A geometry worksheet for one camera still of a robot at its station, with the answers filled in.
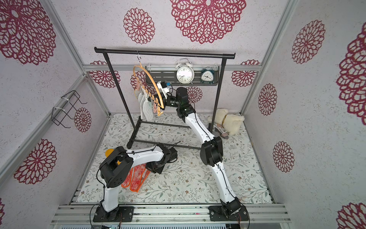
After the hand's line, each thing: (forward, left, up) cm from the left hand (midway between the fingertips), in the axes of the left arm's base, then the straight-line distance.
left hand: (150, 170), depth 88 cm
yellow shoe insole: (+14, +31, -2) cm, 34 cm away
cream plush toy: (+33, -55, +6) cm, 64 cm away
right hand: (+26, -1, +35) cm, 44 cm away
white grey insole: (+31, +2, +21) cm, 37 cm away
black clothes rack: (+23, +19, -1) cm, 30 cm away
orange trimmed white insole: (-3, +2, 0) cm, 4 cm away
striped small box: (+31, -48, 0) cm, 57 cm away
